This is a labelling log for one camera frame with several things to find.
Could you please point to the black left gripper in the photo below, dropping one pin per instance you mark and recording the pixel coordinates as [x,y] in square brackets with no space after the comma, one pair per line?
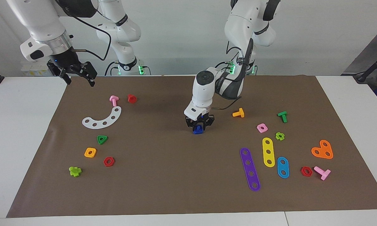
[201,119]

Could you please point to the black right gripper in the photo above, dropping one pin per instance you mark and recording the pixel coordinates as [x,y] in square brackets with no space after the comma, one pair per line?
[64,61]

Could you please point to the blue plastic screw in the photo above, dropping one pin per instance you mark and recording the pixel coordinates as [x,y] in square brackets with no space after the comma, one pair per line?
[198,132]

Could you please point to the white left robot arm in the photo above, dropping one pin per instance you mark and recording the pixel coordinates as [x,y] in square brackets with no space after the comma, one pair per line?
[204,91]

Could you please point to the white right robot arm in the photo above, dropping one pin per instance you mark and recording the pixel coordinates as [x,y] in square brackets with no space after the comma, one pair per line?
[41,22]

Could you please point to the orange plastic screw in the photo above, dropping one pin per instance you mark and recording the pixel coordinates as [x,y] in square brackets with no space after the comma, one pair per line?
[239,113]

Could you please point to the pink plastic screw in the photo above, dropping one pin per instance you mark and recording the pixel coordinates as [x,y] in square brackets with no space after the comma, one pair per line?
[324,173]
[114,101]

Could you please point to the white box with labels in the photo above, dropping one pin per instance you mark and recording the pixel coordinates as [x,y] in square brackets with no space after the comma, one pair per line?
[34,69]

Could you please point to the white curved five-hole plate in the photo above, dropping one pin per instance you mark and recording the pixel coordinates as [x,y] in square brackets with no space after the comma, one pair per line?
[99,124]

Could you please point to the brown paper table mat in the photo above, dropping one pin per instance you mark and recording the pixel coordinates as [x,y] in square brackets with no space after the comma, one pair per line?
[176,175]

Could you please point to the red plastic screw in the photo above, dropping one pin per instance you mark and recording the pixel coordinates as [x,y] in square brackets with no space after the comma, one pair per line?
[132,99]

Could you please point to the pink square plastic nut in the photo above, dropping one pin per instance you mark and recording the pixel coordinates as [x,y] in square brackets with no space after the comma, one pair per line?
[258,129]

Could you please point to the green triangle plastic nut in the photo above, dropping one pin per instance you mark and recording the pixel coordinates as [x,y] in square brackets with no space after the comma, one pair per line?
[98,138]

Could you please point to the purple four-hole plate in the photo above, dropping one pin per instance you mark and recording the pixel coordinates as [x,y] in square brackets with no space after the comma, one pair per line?
[250,168]

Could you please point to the yellow three-hole plate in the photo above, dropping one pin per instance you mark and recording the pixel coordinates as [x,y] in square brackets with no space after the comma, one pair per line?
[268,147]

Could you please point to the orange square plastic nut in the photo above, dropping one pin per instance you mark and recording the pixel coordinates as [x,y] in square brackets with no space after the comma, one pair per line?
[86,153]

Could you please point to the lime green flower nut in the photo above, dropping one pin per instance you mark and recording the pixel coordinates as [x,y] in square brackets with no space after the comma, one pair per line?
[277,137]

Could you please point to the dark green plastic screw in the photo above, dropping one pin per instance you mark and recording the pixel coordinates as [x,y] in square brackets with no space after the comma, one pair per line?
[283,115]

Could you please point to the red hexagon plastic nut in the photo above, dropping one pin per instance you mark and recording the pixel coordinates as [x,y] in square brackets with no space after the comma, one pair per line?
[302,172]
[105,163]

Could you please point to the blue two-hole plate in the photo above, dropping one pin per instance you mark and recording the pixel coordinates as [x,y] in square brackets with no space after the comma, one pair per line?
[283,167]

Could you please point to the lime green plastic screw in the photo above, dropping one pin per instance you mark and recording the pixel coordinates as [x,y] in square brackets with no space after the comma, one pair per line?
[75,172]

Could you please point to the orange heart three-hole plate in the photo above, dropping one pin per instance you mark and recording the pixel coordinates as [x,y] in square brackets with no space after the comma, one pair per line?
[322,150]

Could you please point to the black stand with pole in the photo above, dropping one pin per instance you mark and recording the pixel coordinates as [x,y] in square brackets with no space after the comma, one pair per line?
[369,70]

